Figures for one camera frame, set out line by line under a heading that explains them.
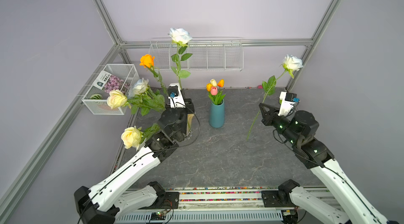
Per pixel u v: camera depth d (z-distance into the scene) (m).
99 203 0.38
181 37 0.55
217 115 0.89
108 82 0.74
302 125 0.46
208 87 0.79
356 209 0.39
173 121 0.44
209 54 0.99
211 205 0.73
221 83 0.82
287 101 0.55
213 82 0.81
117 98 0.56
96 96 0.71
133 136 0.51
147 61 0.72
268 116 0.57
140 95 0.69
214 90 0.75
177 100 0.51
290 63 0.58
